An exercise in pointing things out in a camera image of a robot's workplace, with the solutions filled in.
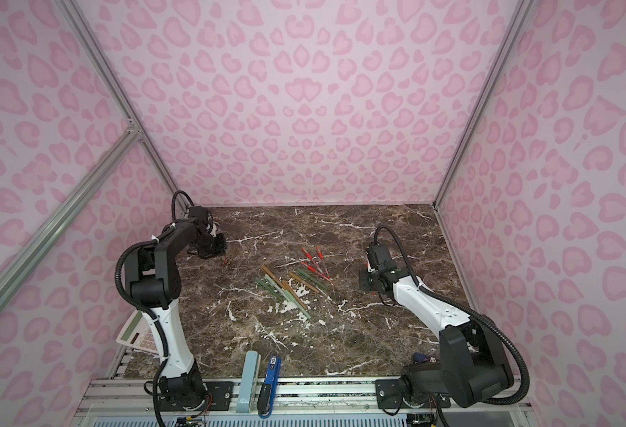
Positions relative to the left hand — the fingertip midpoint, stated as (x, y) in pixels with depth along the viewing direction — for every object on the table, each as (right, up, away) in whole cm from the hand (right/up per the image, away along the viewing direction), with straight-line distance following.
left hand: (226, 248), depth 103 cm
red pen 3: (+34, -8, -5) cm, 36 cm away
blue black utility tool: (+22, -37, -30) cm, 53 cm away
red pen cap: (0, -5, -2) cm, 5 cm away
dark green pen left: (+19, -14, -9) cm, 25 cm away
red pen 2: (+34, -5, -2) cm, 35 cm away
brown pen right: (+31, -12, -8) cm, 34 cm away
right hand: (+53, -9, -14) cm, 55 cm away
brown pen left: (+22, -12, -8) cm, 26 cm away
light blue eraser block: (+18, -34, -33) cm, 50 cm away
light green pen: (+21, -13, -9) cm, 27 cm away
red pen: (+37, -4, 0) cm, 37 cm away
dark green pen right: (+34, -11, -8) cm, 37 cm away
